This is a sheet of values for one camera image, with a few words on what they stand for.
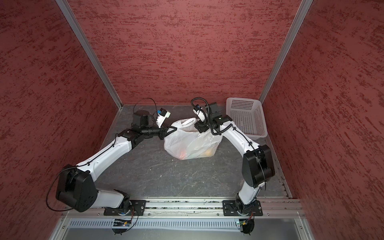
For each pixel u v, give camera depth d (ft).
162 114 2.28
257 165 1.49
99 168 1.52
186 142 2.81
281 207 2.50
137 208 2.44
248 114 3.76
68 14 2.41
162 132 2.27
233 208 2.42
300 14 2.40
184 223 2.33
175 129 2.53
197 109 2.53
